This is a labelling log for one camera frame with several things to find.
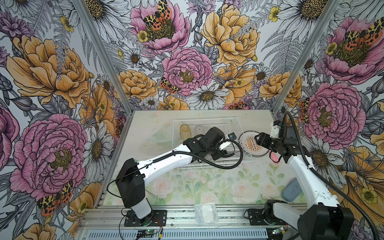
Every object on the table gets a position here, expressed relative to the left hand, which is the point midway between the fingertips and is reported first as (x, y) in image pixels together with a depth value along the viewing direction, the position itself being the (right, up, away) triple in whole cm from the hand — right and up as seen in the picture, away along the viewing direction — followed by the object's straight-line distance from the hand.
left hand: (219, 149), depth 78 cm
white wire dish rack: (+5, +2, -17) cm, 18 cm away
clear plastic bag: (-7, -34, +1) cm, 35 cm away
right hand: (+22, +3, +3) cm, 22 cm away
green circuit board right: (+27, -37, -7) cm, 46 cm away
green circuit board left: (-35, -38, -7) cm, 52 cm away
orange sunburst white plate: (+22, -1, +21) cm, 31 cm away
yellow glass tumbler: (-19, +7, +21) cm, 29 cm away
